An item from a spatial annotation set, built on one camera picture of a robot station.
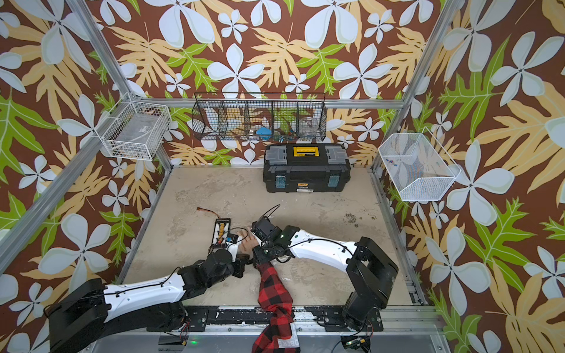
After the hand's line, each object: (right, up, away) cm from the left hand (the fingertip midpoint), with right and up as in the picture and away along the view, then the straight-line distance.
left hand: (251, 255), depth 83 cm
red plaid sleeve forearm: (+11, -22, -14) cm, 28 cm away
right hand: (+2, 0, -1) cm, 2 cm away
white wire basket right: (+65, +35, +2) cm, 74 cm away
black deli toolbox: (+24, +35, +13) cm, 44 cm away
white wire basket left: (-45, +49, +3) cm, 67 cm away
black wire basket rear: (+1, +58, +15) cm, 60 cm away
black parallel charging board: (-15, +7, +12) cm, 20 cm away
